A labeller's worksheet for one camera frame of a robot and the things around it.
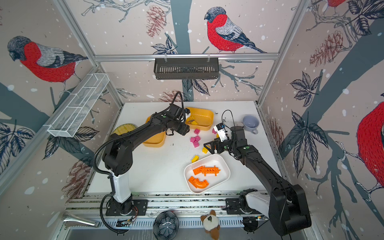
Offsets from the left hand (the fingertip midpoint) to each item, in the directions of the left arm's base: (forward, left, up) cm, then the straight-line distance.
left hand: (185, 127), depth 91 cm
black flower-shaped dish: (-48, +8, -11) cm, 50 cm away
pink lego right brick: (-11, -16, +11) cm, 22 cm away
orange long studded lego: (-23, -12, -10) cm, 28 cm away
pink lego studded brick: (-2, -4, -11) cm, 12 cm away
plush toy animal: (-48, -13, -10) cm, 50 cm away
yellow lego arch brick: (+11, -5, -9) cm, 15 cm away
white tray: (-17, -18, -11) cm, 27 cm away
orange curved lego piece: (-30, -7, -11) cm, 33 cm away
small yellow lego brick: (-16, -6, -10) cm, 20 cm away
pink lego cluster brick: (-1, -8, -11) cm, 13 cm away
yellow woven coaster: (+8, +45, -12) cm, 47 cm away
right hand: (-12, -14, +1) cm, 19 cm away
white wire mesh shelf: (-5, +56, +18) cm, 59 cm away
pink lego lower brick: (-6, -7, -11) cm, 14 cm away
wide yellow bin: (+16, -13, -12) cm, 24 cm away
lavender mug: (+11, -46, -10) cm, 49 cm away
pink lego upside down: (+4, -7, -11) cm, 13 cm away
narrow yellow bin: (-6, +18, -6) cm, 20 cm away
